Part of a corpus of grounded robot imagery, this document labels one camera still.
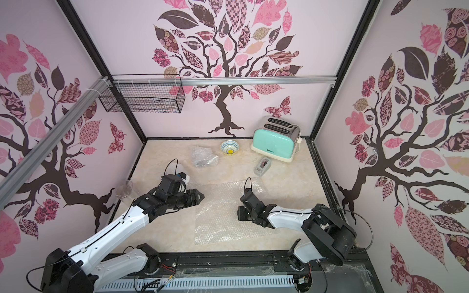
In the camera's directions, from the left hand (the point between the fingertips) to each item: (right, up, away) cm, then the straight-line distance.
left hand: (200, 201), depth 79 cm
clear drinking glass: (-37, +4, +6) cm, 38 cm away
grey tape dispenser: (+31, +14, +23) cm, 41 cm away
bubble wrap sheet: (-3, +20, +21) cm, 29 cm away
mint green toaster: (+39, +30, +18) cm, 52 cm away
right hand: (+17, -7, +8) cm, 20 cm away
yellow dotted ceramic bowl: (+11, +26, +34) cm, 44 cm away
